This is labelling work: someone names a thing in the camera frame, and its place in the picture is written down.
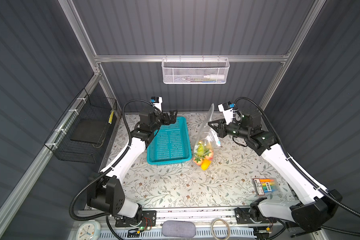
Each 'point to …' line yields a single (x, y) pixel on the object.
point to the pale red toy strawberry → (208, 154)
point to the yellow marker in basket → (111, 117)
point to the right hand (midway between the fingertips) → (211, 124)
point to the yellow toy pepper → (205, 164)
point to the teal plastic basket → (169, 144)
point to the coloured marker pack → (266, 186)
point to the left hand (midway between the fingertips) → (169, 111)
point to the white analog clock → (90, 230)
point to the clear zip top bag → (208, 141)
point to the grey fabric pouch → (175, 228)
